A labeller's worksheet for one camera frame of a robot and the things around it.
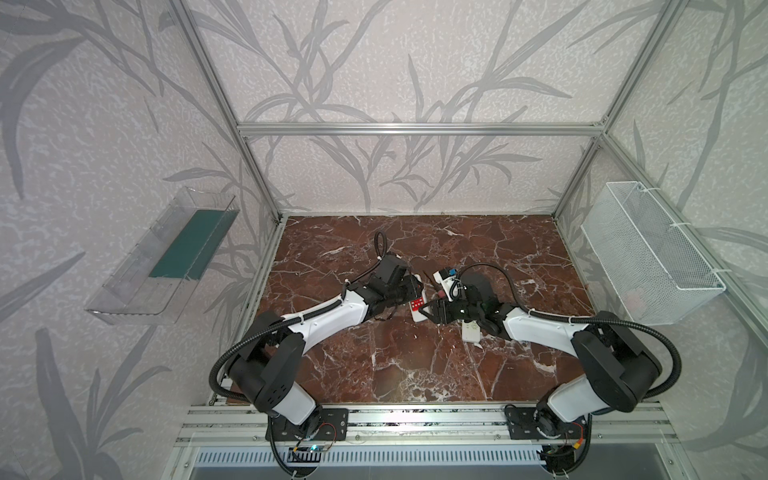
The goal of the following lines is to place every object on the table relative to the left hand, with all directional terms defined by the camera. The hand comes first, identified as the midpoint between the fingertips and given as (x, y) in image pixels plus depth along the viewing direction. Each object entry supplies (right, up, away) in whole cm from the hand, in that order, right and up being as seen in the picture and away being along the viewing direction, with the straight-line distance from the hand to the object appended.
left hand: (423, 280), depth 86 cm
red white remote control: (-2, -7, -2) cm, 7 cm away
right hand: (+1, -5, 0) cm, 5 cm away
